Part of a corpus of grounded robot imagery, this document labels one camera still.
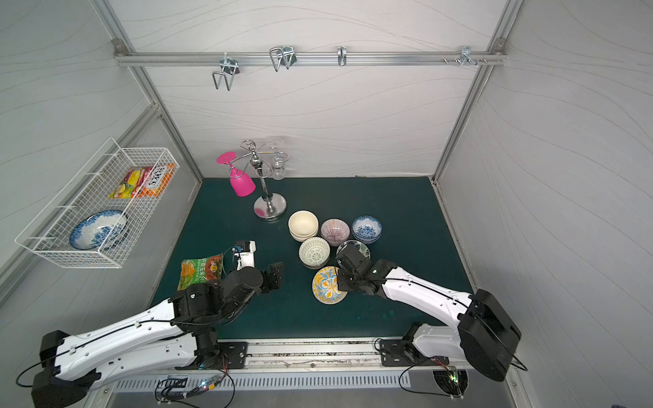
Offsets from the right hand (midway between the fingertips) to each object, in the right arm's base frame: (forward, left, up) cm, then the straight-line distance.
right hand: (341, 278), depth 83 cm
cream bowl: (+23, +16, +2) cm, 28 cm away
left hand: (-3, +20, +12) cm, 24 cm away
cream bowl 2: (+16, +16, +1) cm, 23 cm away
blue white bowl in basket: (-2, +61, +29) cm, 68 cm away
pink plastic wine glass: (+33, +41, +11) cm, 54 cm away
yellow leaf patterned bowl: (-4, +4, -4) cm, 7 cm away
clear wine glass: (+42, +27, +12) cm, 52 cm away
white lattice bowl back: (+13, +10, -1) cm, 17 cm away
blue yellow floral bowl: (+1, +5, -2) cm, 6 cm away
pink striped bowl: (+20, +3, -3) cm, 20 cm away
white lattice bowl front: (+8, +10, -3) cm, 13 cm away
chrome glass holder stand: (+32, +33, -4) cm, 46 cm away
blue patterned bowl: (+18, -10, -3) cm, 21 cm away
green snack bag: (+1, +49, 0) cm, 49 cm away
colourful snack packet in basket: (+14, +59, +29) cm, 67 cm away
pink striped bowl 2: (+17, +3, -3) cm, 17 cm away
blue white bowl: (+23, -9, -5) cm, 25 cm away
